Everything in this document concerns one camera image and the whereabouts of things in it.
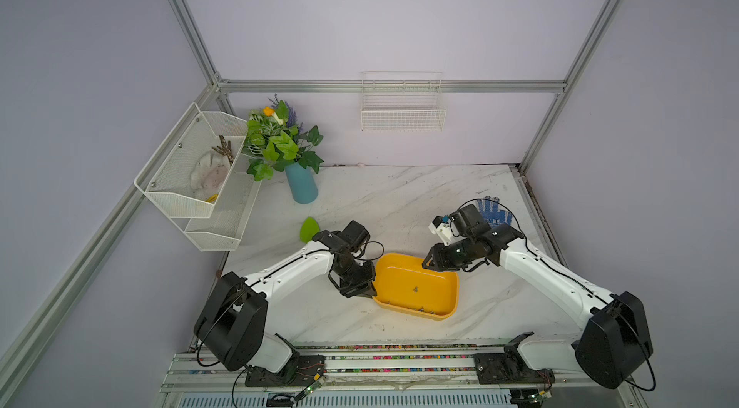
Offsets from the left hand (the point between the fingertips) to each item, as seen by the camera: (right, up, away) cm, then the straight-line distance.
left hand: (378, 292), depth 78 cm
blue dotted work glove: (+44, +20, +29) cm, 56 cm away
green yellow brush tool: (-25, +15, +24) cm, 38 cm away
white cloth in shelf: (-47, +33, 0) cm, 58 cm away
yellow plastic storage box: (+7, 0, +8) cm, 11 cm away
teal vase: (-28, +32, +28) cm, 51 cm away
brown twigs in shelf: (-45, +40, +3) cm, 60 cm away
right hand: (+14, +6, +1) cm, 15 cm away
